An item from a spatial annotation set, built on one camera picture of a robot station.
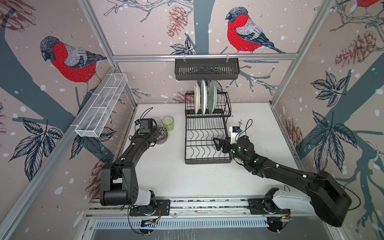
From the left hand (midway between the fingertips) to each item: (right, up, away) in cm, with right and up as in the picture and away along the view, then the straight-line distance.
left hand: (152, 132), depth 90 cm
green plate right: (+36, +20, -14) cm, 43 cm away
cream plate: (+28, +20, -12) cm, 36 cm away
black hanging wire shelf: (+29, +44, +16) cm, 55 cm away
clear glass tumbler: (0, +7, +12) cm, 14 cm away
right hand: (+40, -3, -8) cm, 40 cm away
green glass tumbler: (+7, +6, +15) cm, 18 cm away
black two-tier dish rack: (+31, +1, +14) cm, 34 cm away
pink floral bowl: (+5, -4, +6) cm, 9 cm away
